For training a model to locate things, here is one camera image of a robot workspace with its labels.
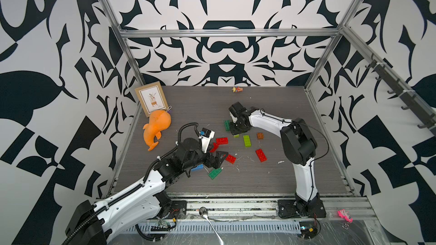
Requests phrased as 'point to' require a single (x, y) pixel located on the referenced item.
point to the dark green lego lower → (214, 173)
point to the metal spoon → (203, 212)
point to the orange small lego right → (260, 135)
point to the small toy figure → (237, 89)
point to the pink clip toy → (343, 214)
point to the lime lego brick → (247, 141)
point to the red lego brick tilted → (215, 147)
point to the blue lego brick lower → (201, 166)
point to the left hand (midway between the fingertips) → (219, 146)
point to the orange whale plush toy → (159, 120)
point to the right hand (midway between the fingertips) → (232, 128)
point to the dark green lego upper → (227, 125)
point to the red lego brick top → (222, 140)
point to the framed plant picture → (152, 98)
